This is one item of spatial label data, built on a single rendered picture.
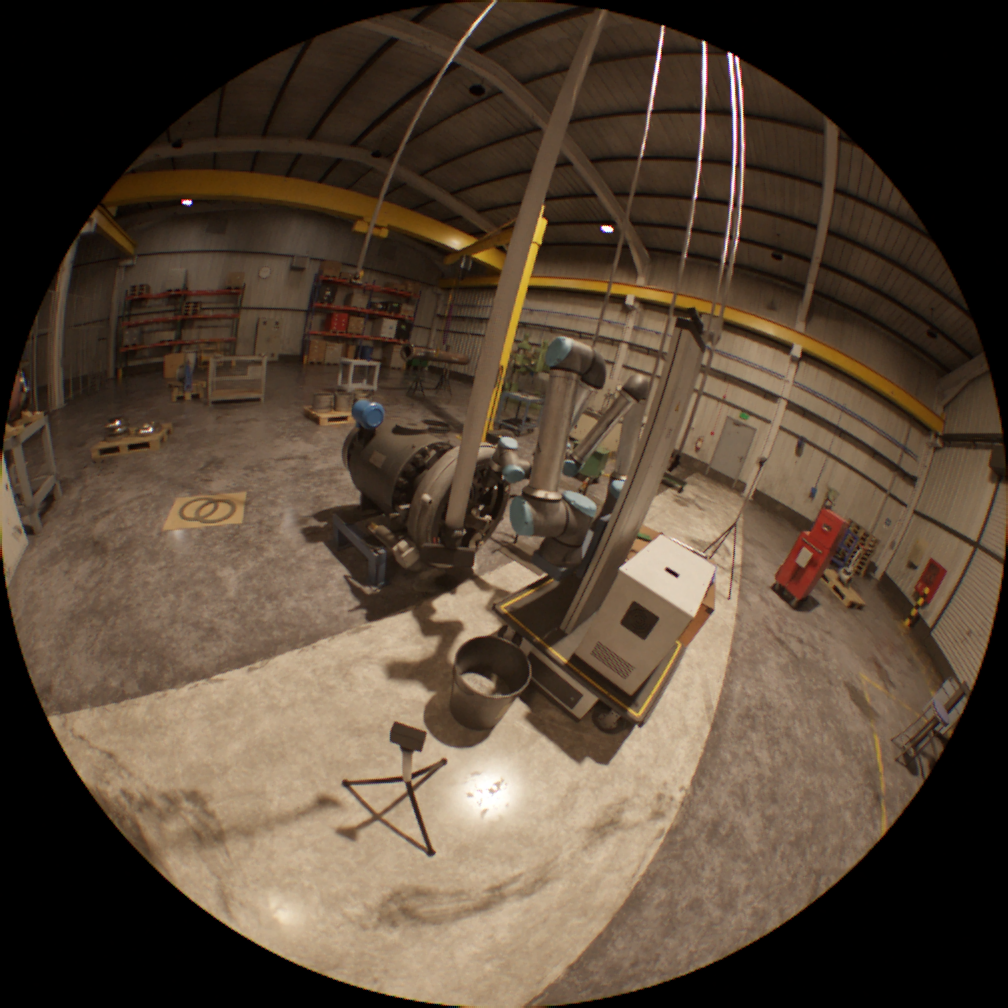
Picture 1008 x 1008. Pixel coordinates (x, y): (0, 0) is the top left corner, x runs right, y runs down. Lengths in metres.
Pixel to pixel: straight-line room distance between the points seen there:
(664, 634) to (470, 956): 1.43
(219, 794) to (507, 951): 1.17
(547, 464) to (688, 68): 8.08
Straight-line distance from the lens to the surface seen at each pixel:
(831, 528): 4.42
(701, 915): 1.89
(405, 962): 1.48
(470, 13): 8.38
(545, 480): 1.14
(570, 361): 1.14
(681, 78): 8.41
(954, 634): 9.66
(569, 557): 1.32
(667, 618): 1.25
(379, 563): 2.00
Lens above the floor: 1.42
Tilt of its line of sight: 24 degrees down
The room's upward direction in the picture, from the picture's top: 15 degrees clockwise
